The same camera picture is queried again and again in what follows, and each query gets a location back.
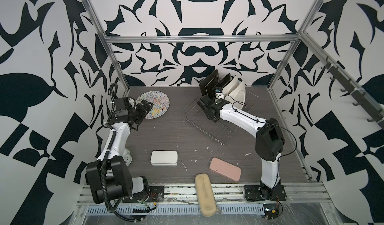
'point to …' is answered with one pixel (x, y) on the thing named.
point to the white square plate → (236, 97)
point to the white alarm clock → (127, 157)
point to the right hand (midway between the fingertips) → (226, 104)
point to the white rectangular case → (161, 158)
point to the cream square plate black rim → (230, 86)
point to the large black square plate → (207, 85)
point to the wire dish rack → (221, 130)
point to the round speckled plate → (161, 104)
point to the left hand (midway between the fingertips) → (149, 105)
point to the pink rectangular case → (225, 169)
